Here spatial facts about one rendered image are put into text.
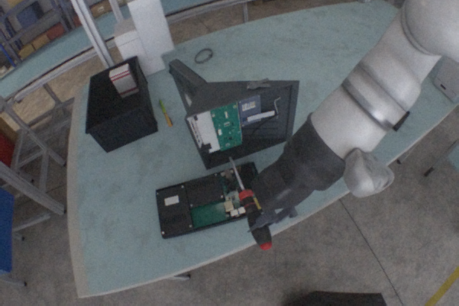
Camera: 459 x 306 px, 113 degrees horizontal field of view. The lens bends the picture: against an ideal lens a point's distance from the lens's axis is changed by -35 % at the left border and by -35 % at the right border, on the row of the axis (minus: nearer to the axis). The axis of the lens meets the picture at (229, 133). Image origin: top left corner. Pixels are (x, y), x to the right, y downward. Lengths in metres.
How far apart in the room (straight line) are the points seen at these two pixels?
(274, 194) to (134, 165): 0.50
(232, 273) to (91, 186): 1.06
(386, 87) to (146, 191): 0.58
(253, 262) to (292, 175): 1.30
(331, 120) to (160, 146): 0.55
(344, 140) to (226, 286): 1.39
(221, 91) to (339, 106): 0.29
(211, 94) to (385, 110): 0.34
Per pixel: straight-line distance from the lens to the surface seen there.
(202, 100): 0.46
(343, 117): 0.22
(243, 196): 0.35
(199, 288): 1.57
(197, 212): 0.55
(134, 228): 0.61
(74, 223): 0.74
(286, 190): 0.26
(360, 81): 0.22
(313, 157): 0.23
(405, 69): 0.22
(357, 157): 0.22
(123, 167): 0.71
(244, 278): 1.52
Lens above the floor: 1.52
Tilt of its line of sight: 53 degrees down
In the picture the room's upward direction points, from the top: 12 degrees counter-clockwise
